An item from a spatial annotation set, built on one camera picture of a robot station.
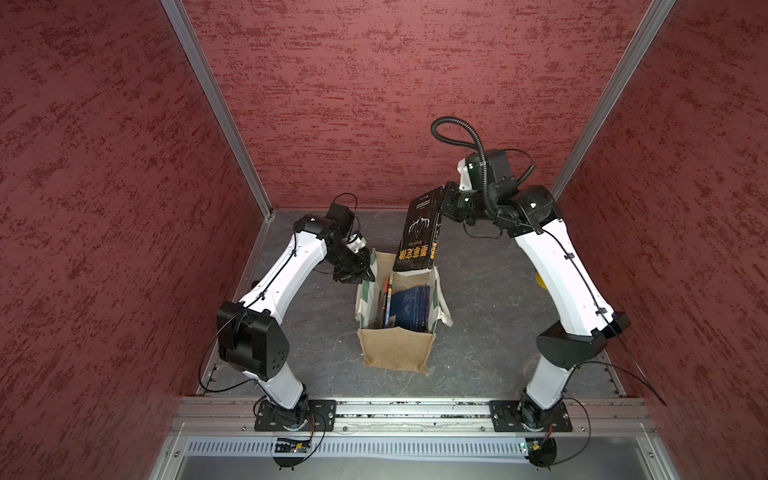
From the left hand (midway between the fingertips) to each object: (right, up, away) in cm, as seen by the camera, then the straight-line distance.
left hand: (370, 284), depth 77 cm
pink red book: (+4, -5, +4) cm, 7 cm away
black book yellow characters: (+12, +11, -9) cm, 19 cm away
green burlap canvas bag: (+8, -16, -1) cm, 18 cm away
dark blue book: (+11, -8, +8) cm, 16 cm away
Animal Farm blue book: (+5, -6, +2) cm, 8 cm away
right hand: (+16, +20, -8) cm, 26 cm away
